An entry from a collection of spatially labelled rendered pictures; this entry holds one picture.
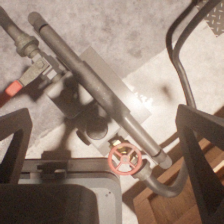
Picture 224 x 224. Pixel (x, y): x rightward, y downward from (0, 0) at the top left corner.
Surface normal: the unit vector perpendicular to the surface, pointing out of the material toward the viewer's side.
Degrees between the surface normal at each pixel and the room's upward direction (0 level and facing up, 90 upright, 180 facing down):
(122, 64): 0
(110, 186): 41
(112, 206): 0
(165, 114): 0
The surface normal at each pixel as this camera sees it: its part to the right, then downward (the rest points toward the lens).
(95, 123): 0.00, 0.09
